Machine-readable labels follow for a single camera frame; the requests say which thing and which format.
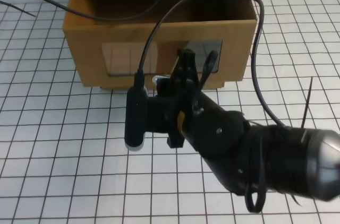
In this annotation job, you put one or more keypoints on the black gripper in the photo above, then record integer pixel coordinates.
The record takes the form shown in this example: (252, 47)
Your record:
(172, 110)

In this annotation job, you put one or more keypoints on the white drawer handle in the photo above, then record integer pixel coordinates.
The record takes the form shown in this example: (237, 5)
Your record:
(157, 78)

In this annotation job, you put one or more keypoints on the brown shoebox drawer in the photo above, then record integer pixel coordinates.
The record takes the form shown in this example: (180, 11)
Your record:
(106, 48)

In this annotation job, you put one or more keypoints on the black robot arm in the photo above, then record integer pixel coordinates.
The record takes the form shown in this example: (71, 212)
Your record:
(247, 159)

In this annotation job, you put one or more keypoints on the lower brown shoebox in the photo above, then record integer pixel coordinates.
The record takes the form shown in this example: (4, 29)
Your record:
(209, 85)

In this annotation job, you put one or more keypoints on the white grid tablecloth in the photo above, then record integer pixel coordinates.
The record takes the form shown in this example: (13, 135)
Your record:
(63, 158)

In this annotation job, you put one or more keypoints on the thin black cable tie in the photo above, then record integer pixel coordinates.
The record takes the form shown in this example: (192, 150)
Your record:
(17, 8)

